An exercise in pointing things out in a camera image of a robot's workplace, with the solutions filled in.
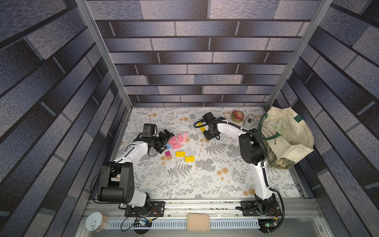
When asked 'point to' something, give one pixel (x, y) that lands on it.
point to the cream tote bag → (286, 135)
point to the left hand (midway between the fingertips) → (172, 138)
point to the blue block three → (168, 146)
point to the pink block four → (185, 137)
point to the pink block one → (172, 138)
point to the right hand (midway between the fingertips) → (208, 135)
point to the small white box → (248, 121)
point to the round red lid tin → (237, 116)
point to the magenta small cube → (168, 153)
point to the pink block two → (172, 141)
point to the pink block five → (177, 146)
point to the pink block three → (180, 138)
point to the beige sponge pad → (198, 222)
